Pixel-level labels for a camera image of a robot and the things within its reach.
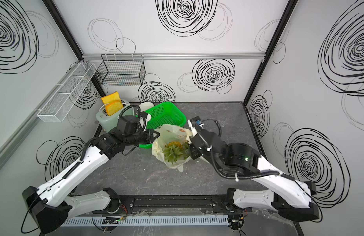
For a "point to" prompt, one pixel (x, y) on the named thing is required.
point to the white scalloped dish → (145, 105)
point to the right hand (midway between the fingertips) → (190, 139)
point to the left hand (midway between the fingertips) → (160, 133)
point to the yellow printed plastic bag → (168, 133)
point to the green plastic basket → (167, 113)
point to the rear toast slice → (111, 98)
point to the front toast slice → (113, 107)
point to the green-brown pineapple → (175, 151)
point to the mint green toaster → (108, 123)
